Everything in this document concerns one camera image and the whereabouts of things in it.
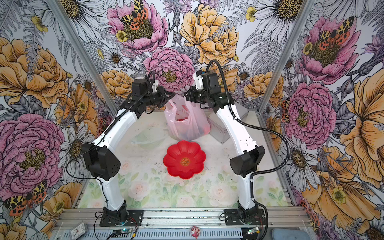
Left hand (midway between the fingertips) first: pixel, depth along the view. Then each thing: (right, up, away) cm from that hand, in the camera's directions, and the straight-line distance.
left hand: (175, 97), depth 81 cm
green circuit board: (+39, -64, -9) cm, 76 cm away
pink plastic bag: (+5, -12, +9) cm, 16 cm away
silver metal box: (+25, -19, +16) cm, 35 cm away
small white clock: (-42, -63, -11) cm, 77 cm away
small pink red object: (+11, -62, -14) cm, 64 cm away
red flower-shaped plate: (+4, -36, +14) cm, 39 cm away
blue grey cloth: (+48, -63, -13) cm, 81 cm away
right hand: (+5, -2, -5) cm, 8 cm away
